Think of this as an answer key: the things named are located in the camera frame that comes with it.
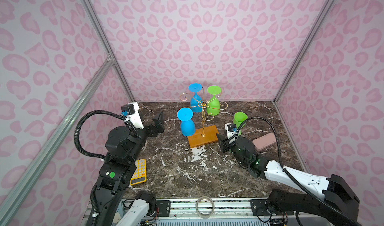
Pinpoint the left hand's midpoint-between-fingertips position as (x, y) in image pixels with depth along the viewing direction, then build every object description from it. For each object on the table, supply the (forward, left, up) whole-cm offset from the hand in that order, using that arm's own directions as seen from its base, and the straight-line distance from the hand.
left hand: (152, 109), depth 58 cm
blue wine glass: (+5, -13, -18) cm, 23 cm away
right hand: (+3, -29, -22) cm, 37 cm away
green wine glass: (+19, -27, -18) cm, 37 cm away
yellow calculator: (-12, +14, -41) cm, 45 cm away
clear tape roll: (-31, -19, -41) cm, 55 cm away
